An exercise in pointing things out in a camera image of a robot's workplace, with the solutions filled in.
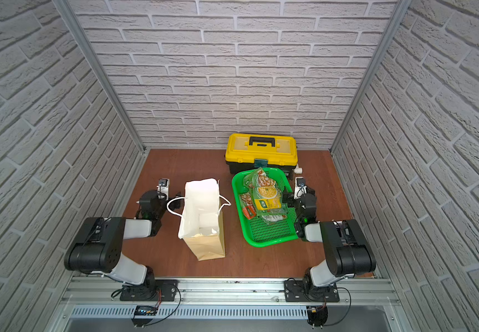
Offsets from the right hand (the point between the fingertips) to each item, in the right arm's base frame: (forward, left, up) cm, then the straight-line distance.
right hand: (298, 186), depth 92 cm
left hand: (+4, +63, -1) cm, 63 cm away
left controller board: (-44, +64, -11) cm, 78 cm away
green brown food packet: (-3, +25, -4) cm, 25 cm away
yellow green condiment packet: (-2, +14, -5) cm, 15 cm away
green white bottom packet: (-11, +13, -6) cm, 18 cm away
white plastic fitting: (+14, -4, -6) cm, 16 cm away
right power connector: (-48, +2, -10) cm, 49 cm away
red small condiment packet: (-9, +23, -5) cm, 25 cm away
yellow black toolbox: (+17, +21, +7) cm, 28 cm away
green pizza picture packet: (+5, +18, -3) cm, 19 cm away
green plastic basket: (-17, +19, -8) cm, 27 cm away
